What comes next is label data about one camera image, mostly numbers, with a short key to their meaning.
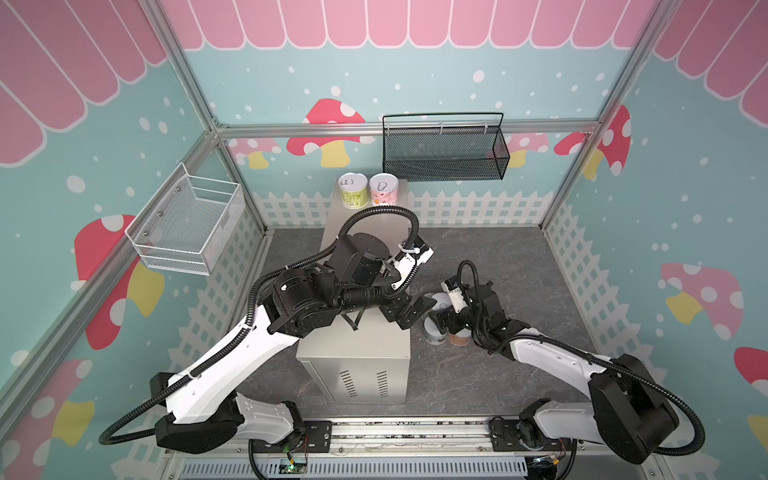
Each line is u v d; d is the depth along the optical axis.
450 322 0.77
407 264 0.46
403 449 0.74
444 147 0.94
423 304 0.48
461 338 0.88
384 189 0.74
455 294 0.77
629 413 0.42
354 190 0.74
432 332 0.85
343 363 0.88
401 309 0.48
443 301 0.78
